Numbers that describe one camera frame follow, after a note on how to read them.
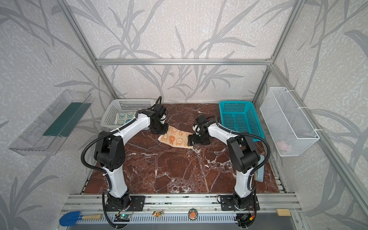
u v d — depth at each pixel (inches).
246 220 29.1
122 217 27.8
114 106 42.8
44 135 24.8
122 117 42.1
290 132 23.6
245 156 19.8
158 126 31.2
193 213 27.8
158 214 27.8
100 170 20.7
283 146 28.3
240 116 44.0
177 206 29.0
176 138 38.0
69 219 27.4
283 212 28.0
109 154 19.8
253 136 19.0
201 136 31.6
